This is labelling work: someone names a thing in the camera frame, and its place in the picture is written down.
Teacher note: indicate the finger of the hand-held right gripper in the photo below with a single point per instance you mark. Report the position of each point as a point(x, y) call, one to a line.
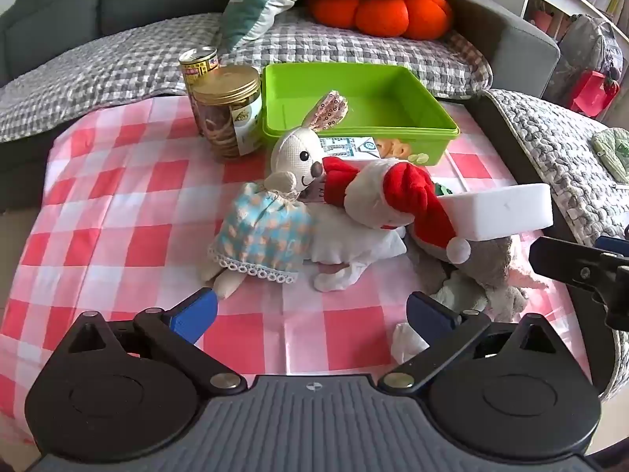
point(614, 246)
point(565, 260)

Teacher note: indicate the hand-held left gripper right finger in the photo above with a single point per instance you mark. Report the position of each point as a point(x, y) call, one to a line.
point(432, 317)

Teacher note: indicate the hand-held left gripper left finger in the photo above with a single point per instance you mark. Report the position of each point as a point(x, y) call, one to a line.
point(194, 312)

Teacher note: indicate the grey plush toy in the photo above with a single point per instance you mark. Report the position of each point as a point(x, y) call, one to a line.
point(486, 265)

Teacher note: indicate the rabbit plush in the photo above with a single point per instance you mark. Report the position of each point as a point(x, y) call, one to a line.
point(260, 231)

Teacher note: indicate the white plush toy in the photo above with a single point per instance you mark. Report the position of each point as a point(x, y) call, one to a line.
point(354, 246)

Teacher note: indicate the beige plush with red hat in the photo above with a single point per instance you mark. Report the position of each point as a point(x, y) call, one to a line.
point(373, 196)

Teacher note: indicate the green plastic box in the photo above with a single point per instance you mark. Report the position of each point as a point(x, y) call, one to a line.
point(373, 98)

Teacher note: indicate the crumpled white tissue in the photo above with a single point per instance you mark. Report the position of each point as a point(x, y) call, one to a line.
point(405, 341)

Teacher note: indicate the green knitted item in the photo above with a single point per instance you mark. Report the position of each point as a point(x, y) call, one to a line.
point(614, 152)

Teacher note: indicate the red checkered tablecloth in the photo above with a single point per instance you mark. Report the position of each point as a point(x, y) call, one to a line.
point(123, 206)

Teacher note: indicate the small green cloth piece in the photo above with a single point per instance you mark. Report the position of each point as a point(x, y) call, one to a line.
point(442, 189)

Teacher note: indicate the grey pebble-pattern quilt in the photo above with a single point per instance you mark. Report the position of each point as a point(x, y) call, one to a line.
point(540, 132)

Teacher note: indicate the dark upholstered seat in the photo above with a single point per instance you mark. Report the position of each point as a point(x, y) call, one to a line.
point(506, 142)

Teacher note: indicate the red bag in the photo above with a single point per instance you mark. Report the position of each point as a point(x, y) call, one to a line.
point(589, 91)

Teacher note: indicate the strawberry charm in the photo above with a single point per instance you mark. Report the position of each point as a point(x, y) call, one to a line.
point(612, 86)

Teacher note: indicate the grey backpack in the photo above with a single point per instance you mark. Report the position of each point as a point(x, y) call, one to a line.
point(585, 44)

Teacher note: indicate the clear jar with gold lid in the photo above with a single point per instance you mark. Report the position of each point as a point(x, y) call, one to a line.
point(226, 108)

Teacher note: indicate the yellow-label tin can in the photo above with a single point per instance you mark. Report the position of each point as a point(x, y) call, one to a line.
point(199, 66)

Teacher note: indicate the grey checkered blanket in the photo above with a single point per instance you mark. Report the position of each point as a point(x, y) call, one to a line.
point(98, 69)

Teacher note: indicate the orange pumpkin cushion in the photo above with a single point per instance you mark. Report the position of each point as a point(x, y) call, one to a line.
point(383, 17)

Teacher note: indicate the green branch-print pillow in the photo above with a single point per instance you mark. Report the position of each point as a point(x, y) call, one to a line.
point(260, 0)

